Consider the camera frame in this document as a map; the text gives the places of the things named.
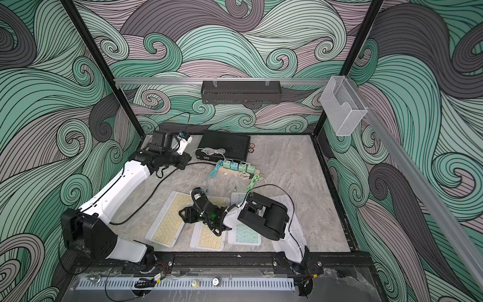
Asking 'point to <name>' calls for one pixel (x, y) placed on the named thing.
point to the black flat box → (214, 146)
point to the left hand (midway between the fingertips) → (188, 155)
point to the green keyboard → (243, 234)
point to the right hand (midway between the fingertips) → (181, 216)
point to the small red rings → (251, 146)
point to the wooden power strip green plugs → (246, 169)
